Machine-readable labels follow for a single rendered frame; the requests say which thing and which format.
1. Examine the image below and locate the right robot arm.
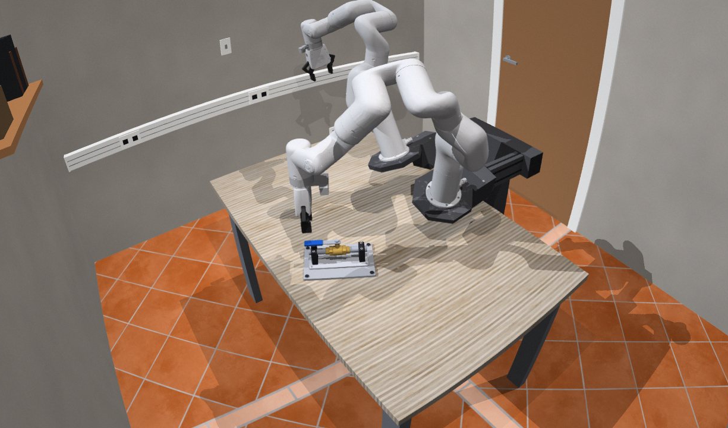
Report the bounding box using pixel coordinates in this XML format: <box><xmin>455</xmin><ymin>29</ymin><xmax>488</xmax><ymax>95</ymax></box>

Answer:
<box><xmin>298</xmin><ymin>0</ymin><xmax>412</xmax><ymax>162</ymax></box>

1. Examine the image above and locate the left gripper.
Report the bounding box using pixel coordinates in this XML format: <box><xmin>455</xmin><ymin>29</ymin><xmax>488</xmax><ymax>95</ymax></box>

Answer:
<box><xmin>290</xmin><ymin>184</ymin><xmax>312</xmax><ymax>233</ymax></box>

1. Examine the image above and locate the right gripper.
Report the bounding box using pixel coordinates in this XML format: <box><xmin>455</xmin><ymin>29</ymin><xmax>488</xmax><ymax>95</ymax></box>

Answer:
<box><xmin>302</xmin><ymin>44</ymin><xmax>335</xmax><ymax>81</ymax></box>

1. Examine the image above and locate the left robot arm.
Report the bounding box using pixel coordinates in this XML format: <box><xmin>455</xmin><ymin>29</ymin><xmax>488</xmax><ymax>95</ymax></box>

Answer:
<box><xmin>286</xmin><ymin>58</ymin><xmax>489</xmax><ymax>209</ymax></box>

